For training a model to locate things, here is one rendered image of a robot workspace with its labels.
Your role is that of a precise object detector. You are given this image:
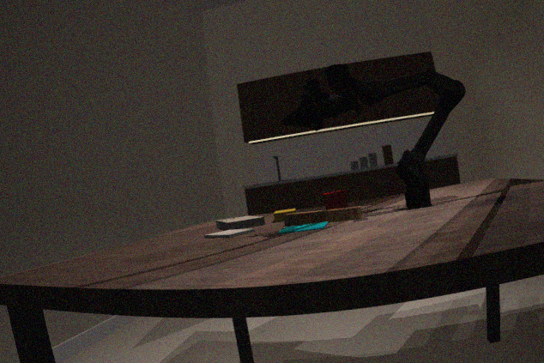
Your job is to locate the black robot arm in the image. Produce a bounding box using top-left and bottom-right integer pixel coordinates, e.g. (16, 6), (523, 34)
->
(302, 64), (465, 210)

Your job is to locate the tan wooden bar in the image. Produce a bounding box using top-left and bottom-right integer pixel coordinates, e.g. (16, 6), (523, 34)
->
(284, 206), (362, 226)

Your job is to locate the yellow block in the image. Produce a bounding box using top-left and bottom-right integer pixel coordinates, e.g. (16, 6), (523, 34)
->
(274, 208), (296, 222)

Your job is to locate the beige flat square block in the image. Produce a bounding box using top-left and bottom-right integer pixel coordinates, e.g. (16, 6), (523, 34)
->
(216, 215), (265, 230)

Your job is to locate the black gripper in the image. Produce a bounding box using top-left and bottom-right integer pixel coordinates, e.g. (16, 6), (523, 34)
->
(282, 92), (340, 131)

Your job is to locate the beige flat square pad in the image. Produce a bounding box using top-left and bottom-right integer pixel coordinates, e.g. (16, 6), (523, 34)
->
(204, 228), (255, 239)

